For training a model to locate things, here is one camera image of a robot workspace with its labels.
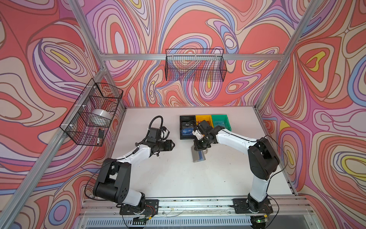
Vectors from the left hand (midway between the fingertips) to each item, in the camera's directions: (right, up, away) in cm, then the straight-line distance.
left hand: (173, 144), depth 90 cm
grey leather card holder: (+16, -7, -4) cm, 18 cm away
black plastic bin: (+9, +13, +17) cm, 23 cm away
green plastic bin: (+35, +15, +15) cm, 41 cm away
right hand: (+15, -4, -1) cm, 16 cm away
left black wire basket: (-42, +15, -18) cm, 48 cm away
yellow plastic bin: (+25, +17, +15) cm, 34 cm away
